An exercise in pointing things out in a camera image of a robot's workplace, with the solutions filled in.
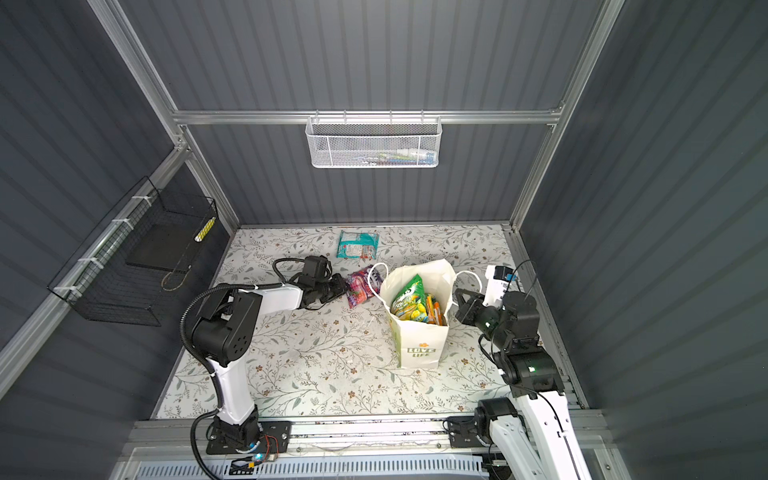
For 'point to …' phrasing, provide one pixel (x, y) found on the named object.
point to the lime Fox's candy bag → (411, 302)
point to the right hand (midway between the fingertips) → (460, 294)
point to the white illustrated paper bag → (419, 345)
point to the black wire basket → (133, 267)
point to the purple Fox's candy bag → (363, 283)
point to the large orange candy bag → (435, 315)
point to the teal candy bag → (358, 245)
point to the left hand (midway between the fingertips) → (351, 285)
